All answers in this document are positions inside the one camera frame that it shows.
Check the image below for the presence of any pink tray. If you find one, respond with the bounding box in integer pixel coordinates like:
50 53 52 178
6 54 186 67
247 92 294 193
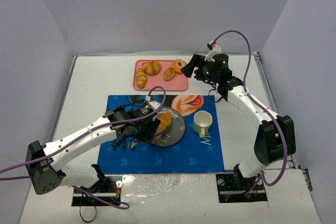
133 59 188 91

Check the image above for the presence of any gold spoon dark handle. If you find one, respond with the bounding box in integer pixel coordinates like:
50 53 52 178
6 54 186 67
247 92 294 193
112 140 117 151

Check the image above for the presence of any round striped bread roll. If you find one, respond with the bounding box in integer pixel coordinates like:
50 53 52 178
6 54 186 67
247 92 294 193
142 60 162 76

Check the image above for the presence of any croissant bread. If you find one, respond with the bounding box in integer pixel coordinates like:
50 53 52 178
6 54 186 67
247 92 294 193
135 68 147 89
155 112 172 140

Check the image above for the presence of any purple cable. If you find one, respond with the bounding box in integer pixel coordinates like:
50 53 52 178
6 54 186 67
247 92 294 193
215 29 289 187
0 86 166 210

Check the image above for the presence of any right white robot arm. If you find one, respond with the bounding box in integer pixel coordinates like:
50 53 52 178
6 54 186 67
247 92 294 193
181 54 296 188

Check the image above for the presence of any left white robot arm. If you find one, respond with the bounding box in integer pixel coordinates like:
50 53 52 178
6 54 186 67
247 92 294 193
26 101 162 195

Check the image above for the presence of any blue cartoon placemat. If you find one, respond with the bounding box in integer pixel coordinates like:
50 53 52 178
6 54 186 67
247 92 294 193
98 94 225 174

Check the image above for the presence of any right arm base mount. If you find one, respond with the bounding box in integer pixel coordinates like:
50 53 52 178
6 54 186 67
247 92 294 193
216 172 268 204

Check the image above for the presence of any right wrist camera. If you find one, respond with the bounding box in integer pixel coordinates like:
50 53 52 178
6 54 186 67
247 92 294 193
205 40 222 61

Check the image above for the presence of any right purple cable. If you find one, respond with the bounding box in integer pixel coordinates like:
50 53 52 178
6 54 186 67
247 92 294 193
215 29 289 187

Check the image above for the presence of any sugared donut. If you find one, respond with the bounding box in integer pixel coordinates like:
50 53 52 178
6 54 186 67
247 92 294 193
172 59 187 74

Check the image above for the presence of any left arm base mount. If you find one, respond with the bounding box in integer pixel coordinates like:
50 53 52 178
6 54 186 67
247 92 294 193
71 175 123 207

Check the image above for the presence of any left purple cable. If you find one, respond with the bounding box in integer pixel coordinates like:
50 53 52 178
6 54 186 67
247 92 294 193
0 86 166 210

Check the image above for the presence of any small sesame bun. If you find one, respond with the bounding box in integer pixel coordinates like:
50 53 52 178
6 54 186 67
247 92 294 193
163 67 176 81

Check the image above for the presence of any grey reindeer plate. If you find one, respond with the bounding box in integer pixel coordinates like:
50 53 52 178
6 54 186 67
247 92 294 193
155 106 186 147

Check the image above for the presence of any cream mug yellow handle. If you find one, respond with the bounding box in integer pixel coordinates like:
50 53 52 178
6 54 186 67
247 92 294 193
193 111 213 138

